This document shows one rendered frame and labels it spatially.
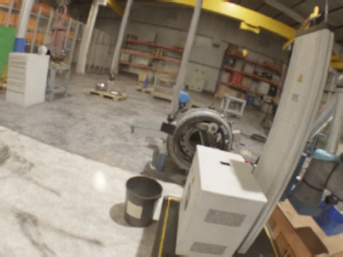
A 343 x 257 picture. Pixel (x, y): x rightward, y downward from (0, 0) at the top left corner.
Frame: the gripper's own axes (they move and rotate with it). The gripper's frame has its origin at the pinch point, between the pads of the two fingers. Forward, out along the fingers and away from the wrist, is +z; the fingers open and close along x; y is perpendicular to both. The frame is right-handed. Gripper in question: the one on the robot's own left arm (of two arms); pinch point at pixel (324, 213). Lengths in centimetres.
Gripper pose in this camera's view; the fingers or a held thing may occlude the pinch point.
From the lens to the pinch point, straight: 151.7
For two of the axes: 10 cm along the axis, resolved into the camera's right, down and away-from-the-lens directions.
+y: -0.4, -3.0, 9.5
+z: -2.3, 9.3, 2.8
